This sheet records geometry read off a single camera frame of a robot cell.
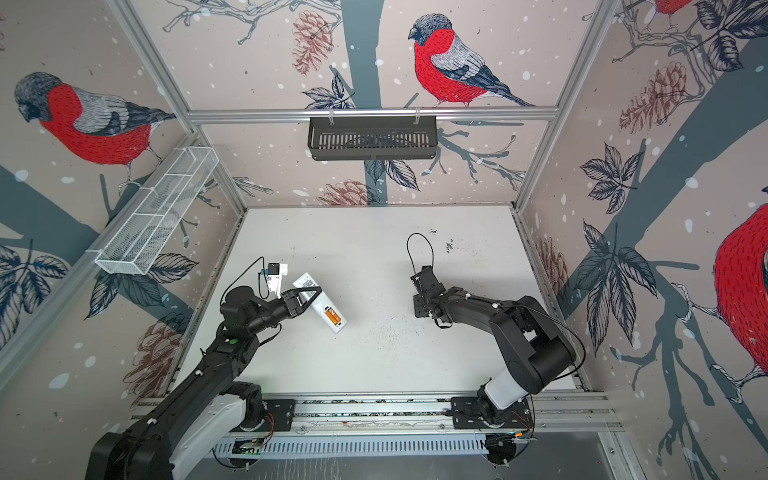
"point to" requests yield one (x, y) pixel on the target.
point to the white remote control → (321, 304)
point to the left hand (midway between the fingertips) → (317, 293)
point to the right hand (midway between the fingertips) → (423, 306)
